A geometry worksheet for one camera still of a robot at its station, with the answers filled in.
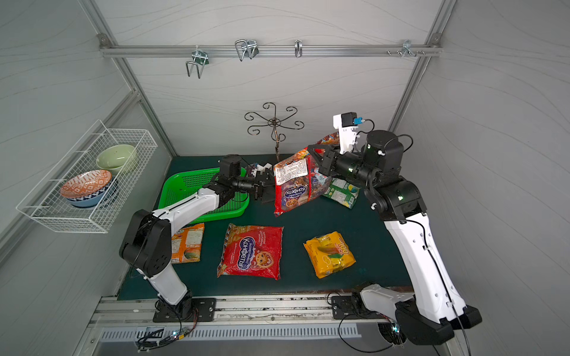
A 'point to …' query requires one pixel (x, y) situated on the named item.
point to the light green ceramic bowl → (115, 158)
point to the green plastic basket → (179, 183)
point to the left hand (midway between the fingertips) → (282, 191)
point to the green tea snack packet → (343, 192)
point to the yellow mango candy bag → (329, 254)
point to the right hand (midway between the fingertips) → (309, 146)
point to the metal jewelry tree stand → (274, 122)
